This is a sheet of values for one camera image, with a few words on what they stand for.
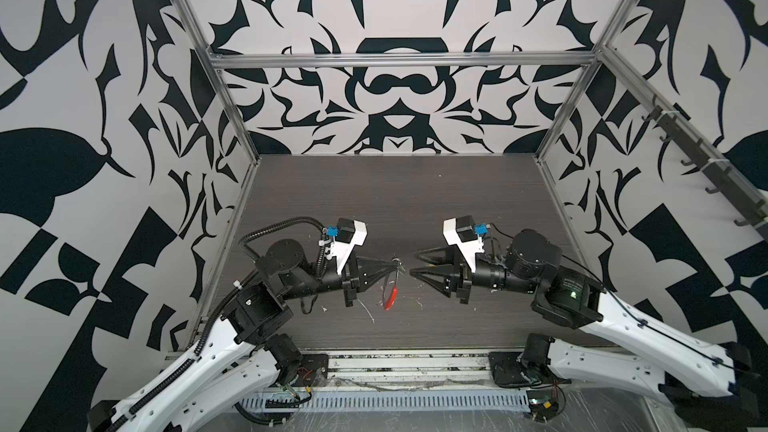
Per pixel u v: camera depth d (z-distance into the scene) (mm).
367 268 524
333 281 509
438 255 545
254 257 451
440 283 513
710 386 400
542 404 710
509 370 740
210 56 898
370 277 546
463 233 453
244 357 464
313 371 732
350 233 482
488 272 489
